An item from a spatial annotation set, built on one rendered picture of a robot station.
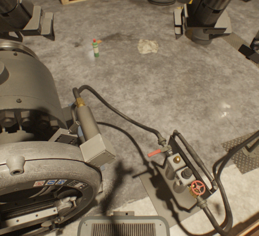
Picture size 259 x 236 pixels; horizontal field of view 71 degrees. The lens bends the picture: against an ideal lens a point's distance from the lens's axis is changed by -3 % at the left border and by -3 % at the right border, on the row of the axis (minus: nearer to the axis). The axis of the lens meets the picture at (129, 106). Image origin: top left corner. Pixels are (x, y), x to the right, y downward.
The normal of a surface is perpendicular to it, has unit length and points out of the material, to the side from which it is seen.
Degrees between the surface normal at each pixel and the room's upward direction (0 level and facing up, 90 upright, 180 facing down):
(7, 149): 19
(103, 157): 90
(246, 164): 0
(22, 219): 25
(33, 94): 42
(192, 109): 0
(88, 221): 0
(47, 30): 30
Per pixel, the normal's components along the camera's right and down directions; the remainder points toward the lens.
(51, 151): 0.58, -0.70
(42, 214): 0.38, -0.72
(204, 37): -0.17, 0.80
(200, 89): 0.00, -0.65
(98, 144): -0.36, -0.47
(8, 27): 0.00, -0.18
